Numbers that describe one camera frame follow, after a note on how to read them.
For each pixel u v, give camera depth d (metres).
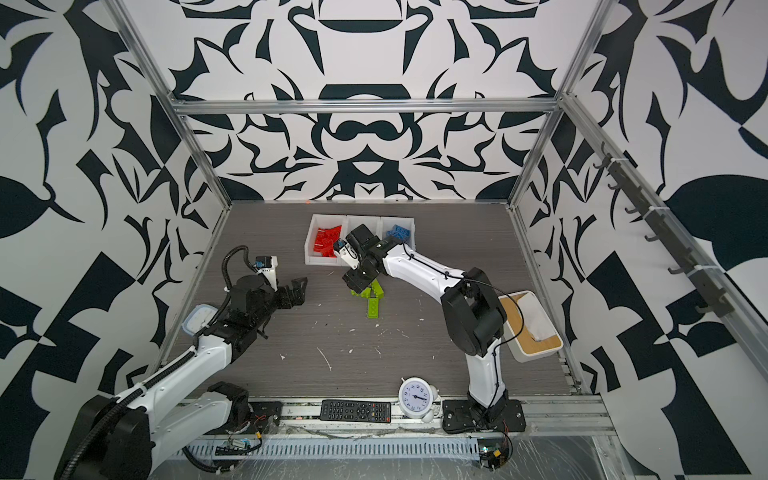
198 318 0.87
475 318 0.50
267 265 0.74
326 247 1.04
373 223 1.07
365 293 0.81
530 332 0.83
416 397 0.76
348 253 0.79
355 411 0.74
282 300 0.76
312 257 1.01
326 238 1.07
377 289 0.94
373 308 0.92
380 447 0.71
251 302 0.64
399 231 1.07
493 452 0.71
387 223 1.08
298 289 0.78
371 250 0.66
